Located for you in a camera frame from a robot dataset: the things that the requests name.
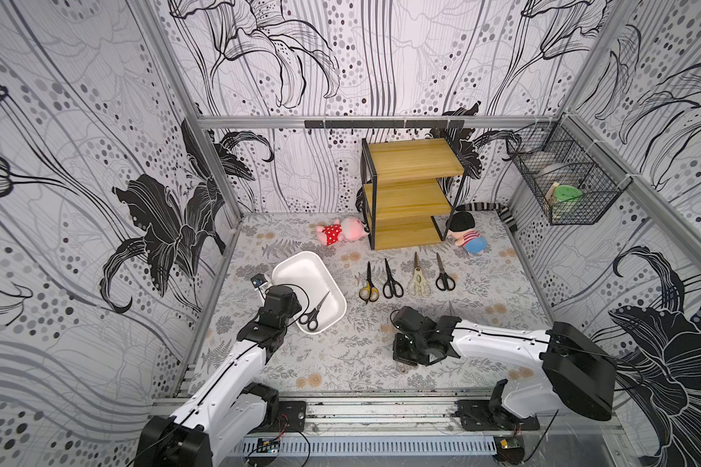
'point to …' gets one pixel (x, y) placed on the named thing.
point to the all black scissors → (391, 287)
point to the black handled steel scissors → (443, 280)
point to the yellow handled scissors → (369, 293)
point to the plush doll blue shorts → (461, 230)
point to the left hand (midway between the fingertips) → (292, 299)
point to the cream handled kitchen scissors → (418, 285)
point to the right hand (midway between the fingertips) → (392, 355)
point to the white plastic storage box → (323, 305)
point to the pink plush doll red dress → (350, 229)
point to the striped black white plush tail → (484, 206)
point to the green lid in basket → (563, 193)
